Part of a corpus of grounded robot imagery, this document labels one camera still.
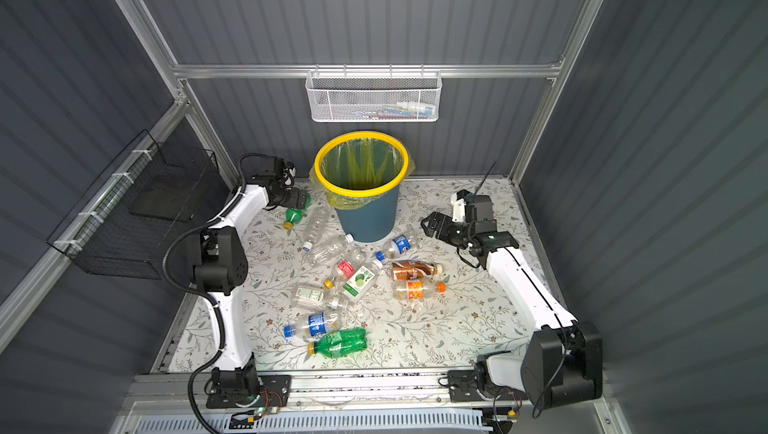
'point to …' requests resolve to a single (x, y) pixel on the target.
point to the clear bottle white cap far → (316, 226)
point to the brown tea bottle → (408, 270)
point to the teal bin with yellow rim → (374, 225)
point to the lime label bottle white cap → (359, 281)
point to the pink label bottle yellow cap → (346, 269)
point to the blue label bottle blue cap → (314, 325)
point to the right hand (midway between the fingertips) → (437, 227)
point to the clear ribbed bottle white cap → (329, 252)
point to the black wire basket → (157, 202)
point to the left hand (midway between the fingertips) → (288, 197)
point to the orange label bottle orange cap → (415, 289)
